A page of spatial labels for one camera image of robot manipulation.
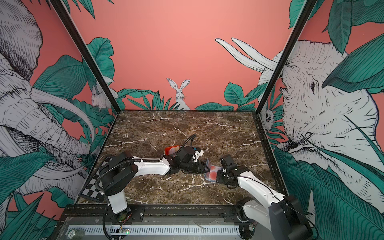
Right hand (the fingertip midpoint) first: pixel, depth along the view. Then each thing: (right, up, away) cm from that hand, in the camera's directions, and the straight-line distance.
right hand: (218, 177), depth 85 cm
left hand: (-5, +6, -5) cm, 9 cm away
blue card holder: (-7, +3, -3) cm, 8 cm away
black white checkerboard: (-69, -5, -7) cm, 70 cm away
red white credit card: (-2, +2, +3) cm, 4 cm away
